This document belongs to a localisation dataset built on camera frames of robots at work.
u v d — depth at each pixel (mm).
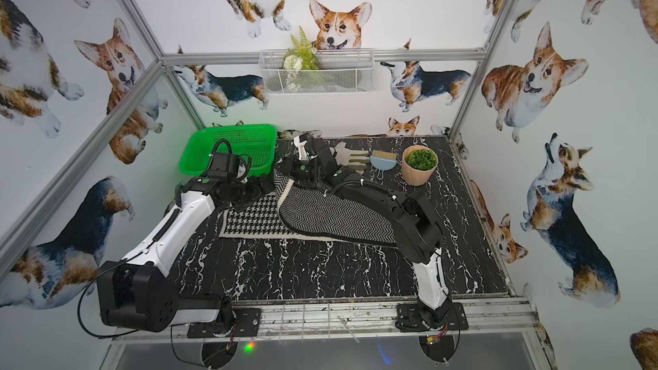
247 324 737
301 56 819
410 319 733
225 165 651
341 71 924
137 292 408
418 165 988
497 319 750
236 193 676
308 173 719
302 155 764
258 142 1144
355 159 1126
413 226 503
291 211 924
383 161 1137
